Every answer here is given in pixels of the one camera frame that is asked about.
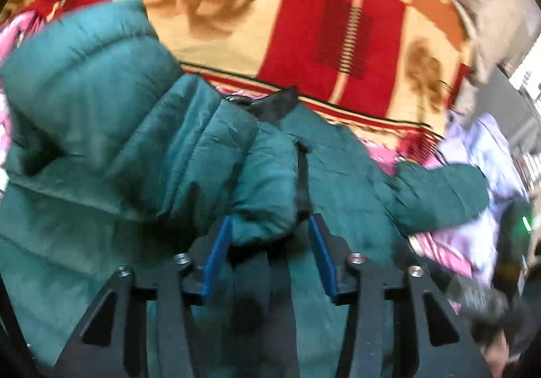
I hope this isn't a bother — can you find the dark green puffer jacket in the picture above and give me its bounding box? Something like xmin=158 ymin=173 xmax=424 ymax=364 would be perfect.
xmin=1 ymin=0 xmax=489 ymax=377

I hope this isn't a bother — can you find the person's right hand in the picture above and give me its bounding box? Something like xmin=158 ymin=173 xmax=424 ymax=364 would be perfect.
xmin=480 ymin=330 xmax=520 ymax=378

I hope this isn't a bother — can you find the light lavender garment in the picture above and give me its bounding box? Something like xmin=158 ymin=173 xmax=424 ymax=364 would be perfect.
xmin=432 ymin=113 xmax=527 ymax=284

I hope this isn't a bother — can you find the beige crumpled cloth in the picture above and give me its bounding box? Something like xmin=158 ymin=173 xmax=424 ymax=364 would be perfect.
xmin=451 ymin=0 xmax=540 ymax=117

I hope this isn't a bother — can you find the red orange rose blanket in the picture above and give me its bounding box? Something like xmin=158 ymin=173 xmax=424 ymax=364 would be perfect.
xmin=1 ymin=0 xmax=472 ymax=163

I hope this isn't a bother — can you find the pink penguin bed sheet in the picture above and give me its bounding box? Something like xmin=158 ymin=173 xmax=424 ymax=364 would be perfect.
xmin=1 ymin=2 xmax=488 ymax=278

